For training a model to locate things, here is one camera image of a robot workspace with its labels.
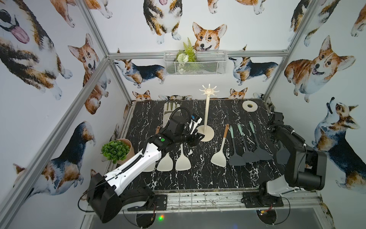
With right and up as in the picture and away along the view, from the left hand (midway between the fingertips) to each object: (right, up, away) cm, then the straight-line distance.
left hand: (202, 131), depth 74 cm
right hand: (+48, -2, +13) cm, 50 cm away
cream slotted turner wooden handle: (+12, -19, +15) cm, 27 cm away
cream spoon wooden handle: (-29, -22, +8) cm, 38 cm away
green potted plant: (-44, -11, +3) cm, 45 cm away
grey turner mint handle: (+29, -18, +14) cm, 37 cm away
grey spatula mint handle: (+21, -19, +14) cm, 32 cm away
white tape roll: (+42, +15, +43) cm, 62 cm away
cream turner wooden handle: (-11, -21, +13) cm, 27 cm away
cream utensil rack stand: (+6, -3, +30) cm, 31 cm away
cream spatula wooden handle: (-21, -21, +12) cm, 32 cm away
